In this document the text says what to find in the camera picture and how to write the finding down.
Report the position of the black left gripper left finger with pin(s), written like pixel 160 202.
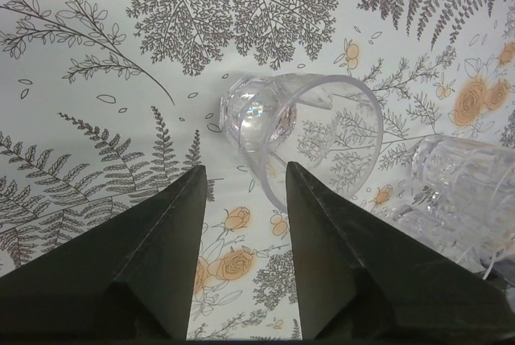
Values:
pixel 132 276

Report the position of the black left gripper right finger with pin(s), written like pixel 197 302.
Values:
pixel 360 279

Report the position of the clear tumbler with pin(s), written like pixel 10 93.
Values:
pixel 332 125

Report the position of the small clear glass right front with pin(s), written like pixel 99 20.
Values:
pixel 472 248

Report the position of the small clear glass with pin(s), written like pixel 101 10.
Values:
pixel 474 181
pixel 472 248

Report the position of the small clear glass right back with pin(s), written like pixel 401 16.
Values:
pixel 474 181

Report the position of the floral patterned tablecloth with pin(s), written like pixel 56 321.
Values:
pixel 106 102

